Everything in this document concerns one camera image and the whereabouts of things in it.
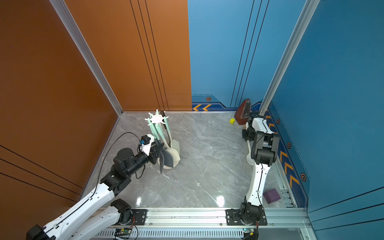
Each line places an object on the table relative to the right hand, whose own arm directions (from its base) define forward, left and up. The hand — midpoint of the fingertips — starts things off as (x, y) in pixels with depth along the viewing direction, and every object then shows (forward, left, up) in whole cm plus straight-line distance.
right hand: (248, 139), depth 104 cm
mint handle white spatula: (-13, +49, +13) cm, 52 cm away
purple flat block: (-39, -2, +5) cm, 39 cm away
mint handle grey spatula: (-23, +51, +18) cm, 59 cm away
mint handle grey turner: (-22, +54, +29) cm, 65 cm away
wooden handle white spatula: (-15, +3, +2) cm, 15 cm away
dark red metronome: (+16, +4, +8) cm, 18 cm away
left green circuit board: (-54, +70, -1) cm, 88 cm away
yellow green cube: (+15, +10, +3) cm, 18 cm away
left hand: (-19, +53, +26) cm, 62 cm away
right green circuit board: (-53, +10, -3) cm, 54 cm away
